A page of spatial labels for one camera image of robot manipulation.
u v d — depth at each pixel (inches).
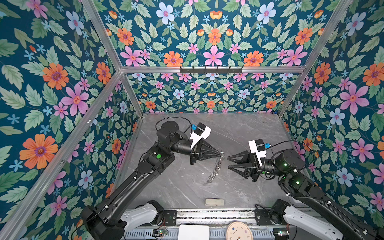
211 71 36.6
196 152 18.7
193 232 26.2
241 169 20.2
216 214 29.6
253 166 18.9
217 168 21.3
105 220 14.6
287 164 17.4
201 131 17.9
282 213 24.4
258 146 18.1
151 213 23.8
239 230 27.0
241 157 21.4
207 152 19.9
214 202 29.5
